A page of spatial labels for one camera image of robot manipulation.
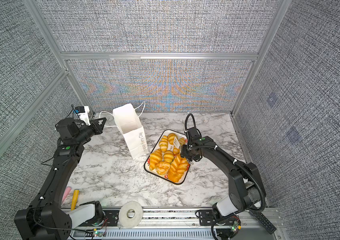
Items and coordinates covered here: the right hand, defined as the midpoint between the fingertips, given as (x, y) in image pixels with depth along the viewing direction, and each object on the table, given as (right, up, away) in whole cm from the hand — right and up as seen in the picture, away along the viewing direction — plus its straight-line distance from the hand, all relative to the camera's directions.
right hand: (184, 154), depth 88 cm
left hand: (-41, +20, -12) cm, 47 cm away
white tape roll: (-29, -30, -16) cm, 45 cm away
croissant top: (-8, +8, +12) cm, 17 cm away
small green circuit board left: (-42, -34, -18) cm, 57 cm away
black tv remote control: (+37, -29, -16) cm, 50 cm away
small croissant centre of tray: (-9, -2, +5) cm, 11 cm away
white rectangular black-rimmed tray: (+1, +10, +18) cm, 20 cm away
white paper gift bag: (-36, +18, +12) cm, 42 cm away
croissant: (-1, +6, +10) cm, 12 cm away
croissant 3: (-17, -3, +2) cm, 18 cm away
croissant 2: (-13, +5, +10) cm, 17 cm away
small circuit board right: (+21, -31, -19) cm, 42 cm away
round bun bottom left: (-13, -8, -2) cm, 15 cm away
